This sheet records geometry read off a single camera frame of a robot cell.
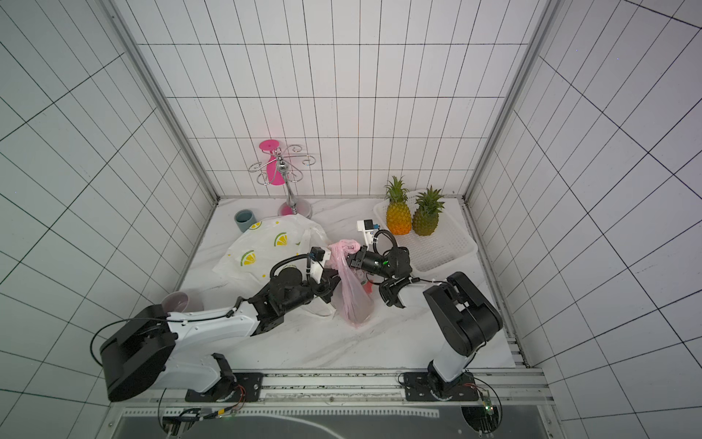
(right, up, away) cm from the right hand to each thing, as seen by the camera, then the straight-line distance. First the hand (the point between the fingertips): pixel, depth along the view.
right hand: (332, 246), depth 74 cm
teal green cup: (-37, +8, +32) cm, 50 cm away
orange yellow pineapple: (+23, +10, +25) cm, 35 cm away
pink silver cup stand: (-20, +25, +18) cm, 36 cm away
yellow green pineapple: (+32, +8, +24) cm, 41 cm away
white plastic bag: (-33, -9, +22) cm, 41 cm away
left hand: (+3, -9, +5) cm, 11 cm away
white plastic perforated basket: (+43, -1, +27) cm, 51 cm away
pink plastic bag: (+7, -14, +1) cm, 16 cm away
